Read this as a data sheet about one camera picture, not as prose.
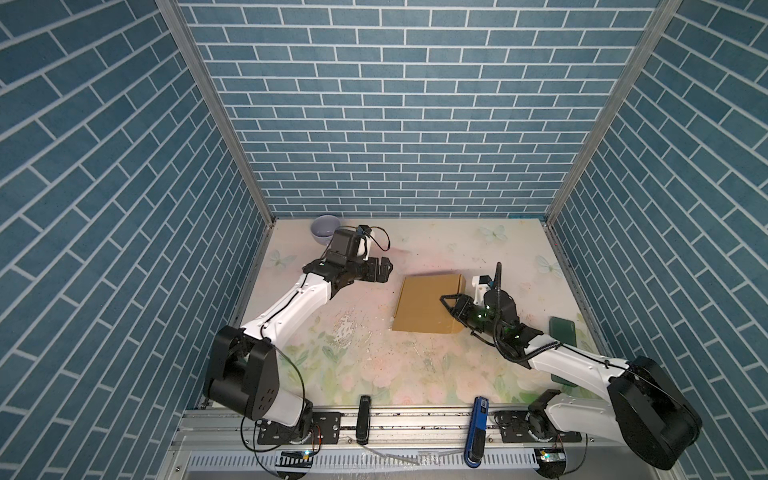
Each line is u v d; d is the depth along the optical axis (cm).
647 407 42
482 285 78
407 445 72
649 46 76
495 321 64
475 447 70
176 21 71
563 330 90
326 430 73
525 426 73
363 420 76
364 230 76
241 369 43
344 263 65
